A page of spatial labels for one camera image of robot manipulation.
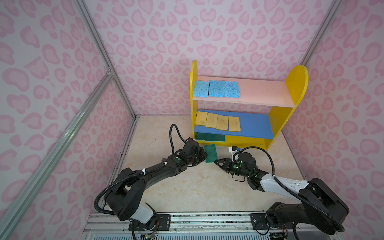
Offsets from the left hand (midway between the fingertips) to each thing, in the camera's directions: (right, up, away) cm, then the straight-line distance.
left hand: (210, 151), depth 83 cm
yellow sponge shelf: (-5, +20, +14) cm, 25 cm away
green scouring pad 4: (+1, -1, +2) cm, 2 cm away
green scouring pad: (-5, +7, +20) cm, 22 cm away
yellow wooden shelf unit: (+36, +26, +39) cm, 59 cm away
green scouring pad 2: (+1, +7, +19) cm, 20 cm away
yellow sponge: (+2, +18, +12) cm, 22 cm away
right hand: (+2, -5, -3) cm, 6 cm away
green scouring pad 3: (+8, +6, +20) cm, 22 cm away
